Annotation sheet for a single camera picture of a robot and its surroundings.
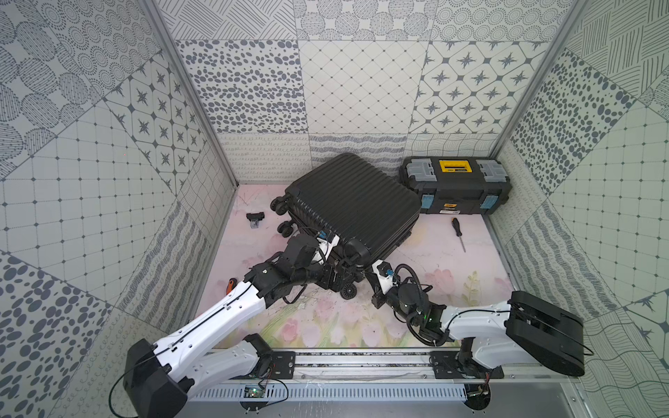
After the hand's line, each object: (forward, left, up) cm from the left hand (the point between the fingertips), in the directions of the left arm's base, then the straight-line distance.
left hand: (348, 271), depth 72 cm
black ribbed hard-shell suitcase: (+19, -8, +2) cm, 20 cm away
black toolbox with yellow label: (+39, -42, -3) cm, 57 cm away
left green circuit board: (-26, +26, -22) cm, 43 cm away
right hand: (+4, -6, -10) cm, 13 cm away
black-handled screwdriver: (+30, -44, -18) cm, 56 cm away
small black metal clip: (+32, +39, -17) cm, 54 cm away
